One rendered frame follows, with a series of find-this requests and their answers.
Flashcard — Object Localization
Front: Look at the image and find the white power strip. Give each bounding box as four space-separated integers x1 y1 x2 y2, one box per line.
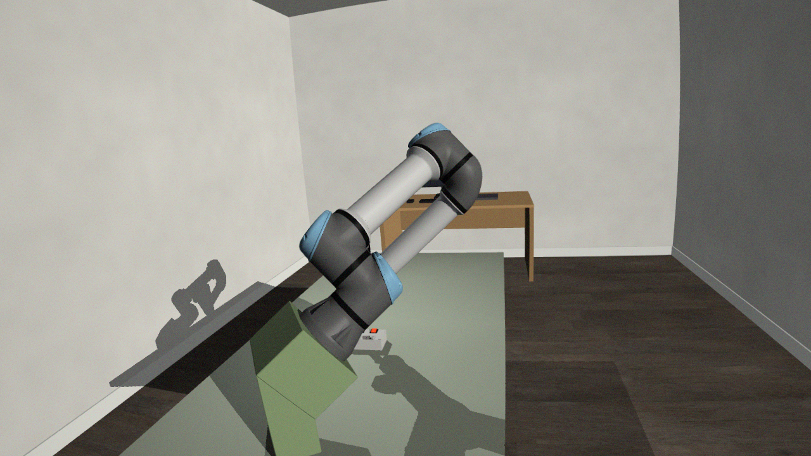
354 329 387 351

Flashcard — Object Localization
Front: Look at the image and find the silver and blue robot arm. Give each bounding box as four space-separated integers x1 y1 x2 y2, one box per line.
299 123 482 361

